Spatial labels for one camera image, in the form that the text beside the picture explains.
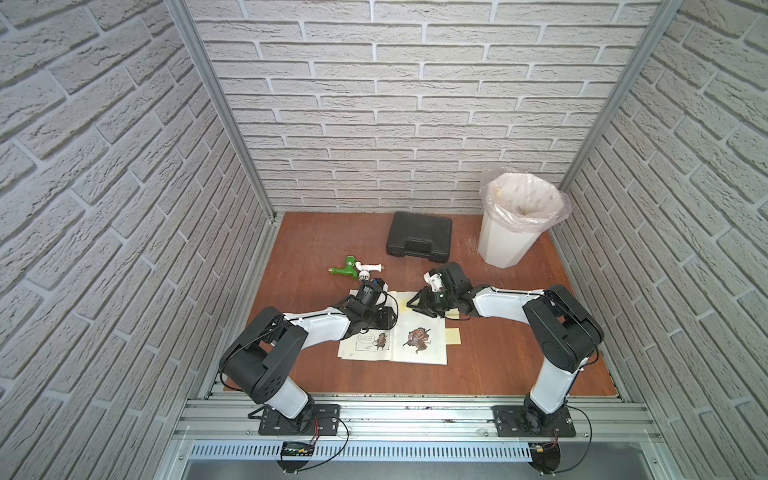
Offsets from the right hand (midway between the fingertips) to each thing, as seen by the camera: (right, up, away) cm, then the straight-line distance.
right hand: (412, 305), depth 91 cm
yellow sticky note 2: (+13, -3, 0) cm, 13 cm away
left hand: (-8, -2, +1) cm, 8 cm away
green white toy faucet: (-20, +11, +10) cm, 25 cm away
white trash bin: (+30, +18, +4) cm, 35 cm away
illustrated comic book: (+1, -9, -4) cm, 10 cm away
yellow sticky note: (+12, -9, -3) cm, 15 cm away
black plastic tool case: (+4, +23, +16) cm, 28 cm away
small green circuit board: (-29, -31, -20) cm, 47 cm away
